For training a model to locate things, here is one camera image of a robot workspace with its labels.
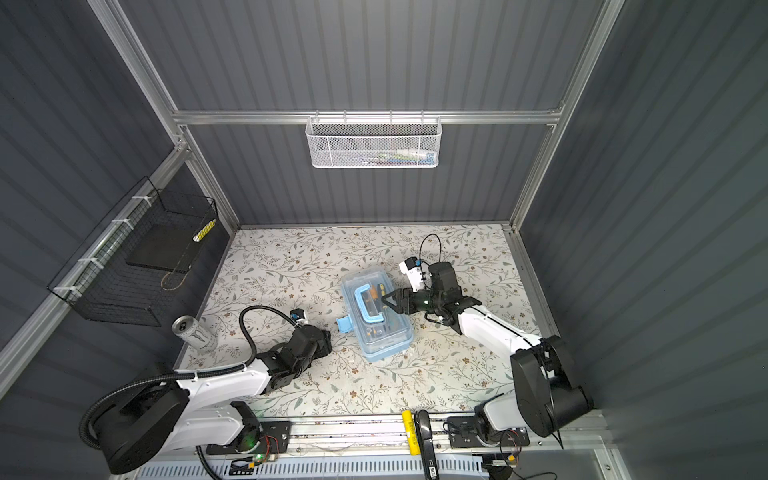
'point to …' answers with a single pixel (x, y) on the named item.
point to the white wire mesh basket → (374, 145)
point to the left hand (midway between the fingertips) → (325, 336)
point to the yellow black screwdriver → (381, 290)
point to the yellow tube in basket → (204, 230)
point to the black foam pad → (164, 247)
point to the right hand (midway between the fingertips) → (393, 301)
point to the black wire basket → (132, 267)
